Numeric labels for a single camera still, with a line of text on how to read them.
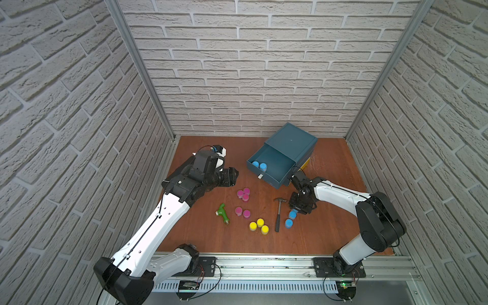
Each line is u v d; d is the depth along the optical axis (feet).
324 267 2.40
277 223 2.79
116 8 2.29
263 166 2.79
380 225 1.48
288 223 2.72
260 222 2.73
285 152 2.72
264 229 2.66
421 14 2.29
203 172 1.69
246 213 2.80
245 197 2.96
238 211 2.80
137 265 1.23
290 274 2.39
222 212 2.85
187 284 2.28
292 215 2.80
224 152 2.18
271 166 2.80
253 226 2.72
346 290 2.32
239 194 3.02
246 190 3.02
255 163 2.80
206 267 2.42
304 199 2.18
